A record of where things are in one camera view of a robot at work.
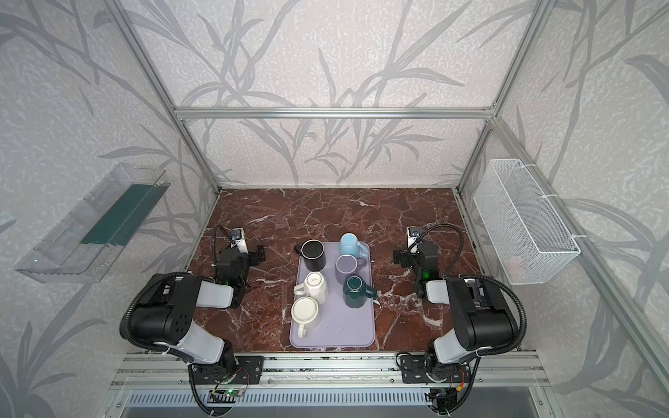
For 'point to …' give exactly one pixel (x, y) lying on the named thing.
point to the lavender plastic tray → (337, 326)
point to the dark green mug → (355, 292)
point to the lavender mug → (348, 265)
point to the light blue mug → (349, 244)
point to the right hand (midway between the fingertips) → (409, 240)
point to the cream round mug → (305, 312)
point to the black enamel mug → (313, 253)
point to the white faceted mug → (314, 286)
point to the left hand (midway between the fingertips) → (246, 240)
